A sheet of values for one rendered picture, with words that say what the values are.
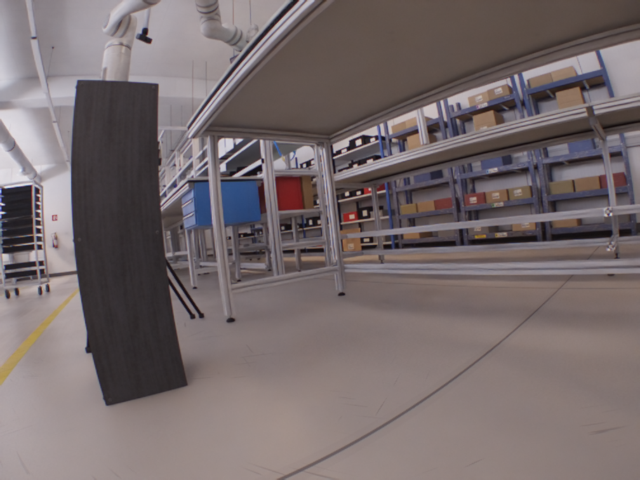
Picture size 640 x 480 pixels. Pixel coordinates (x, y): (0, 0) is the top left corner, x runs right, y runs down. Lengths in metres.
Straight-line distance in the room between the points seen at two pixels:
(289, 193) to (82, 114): 2.41
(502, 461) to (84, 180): 1.03
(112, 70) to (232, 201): 1.92
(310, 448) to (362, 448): 0.09
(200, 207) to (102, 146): 1.85
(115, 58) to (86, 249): 0.58
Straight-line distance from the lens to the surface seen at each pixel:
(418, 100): 1.63
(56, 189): 12.61
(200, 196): 2.72
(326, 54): 1.21
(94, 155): 0.92
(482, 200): 4.69
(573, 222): 4.34
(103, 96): 0.98
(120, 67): 1.12
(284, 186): 3.08
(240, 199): 2.83
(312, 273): 1.88
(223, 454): 0.65
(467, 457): 0.59
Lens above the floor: 0.37
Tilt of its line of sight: 1 degrees down
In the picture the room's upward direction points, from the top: 6 degrees counter-clockwise
